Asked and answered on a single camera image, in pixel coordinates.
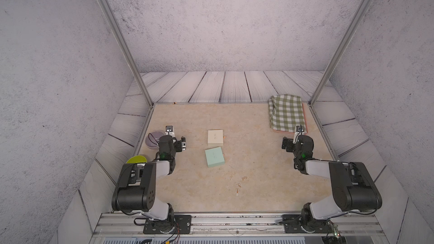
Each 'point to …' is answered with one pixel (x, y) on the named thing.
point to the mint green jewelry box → (214, 157)
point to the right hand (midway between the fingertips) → (295, 136)
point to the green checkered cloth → (286, 113)
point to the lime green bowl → (137, 158)
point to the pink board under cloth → (305, 122)
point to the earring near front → (237, 192)
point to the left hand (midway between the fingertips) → (175, 136)
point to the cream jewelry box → (215, 137)
